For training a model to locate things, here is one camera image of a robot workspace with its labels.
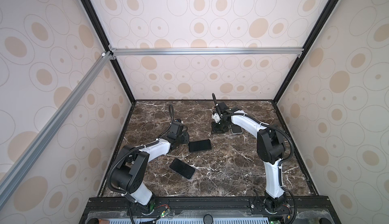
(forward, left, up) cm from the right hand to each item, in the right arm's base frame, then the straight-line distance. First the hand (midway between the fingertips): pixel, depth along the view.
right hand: (213, 132), depth 96 cm
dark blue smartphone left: (-21, +19, -6) cm, 29 cm away
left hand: (-3, +14, +3) cm, 14 cm away
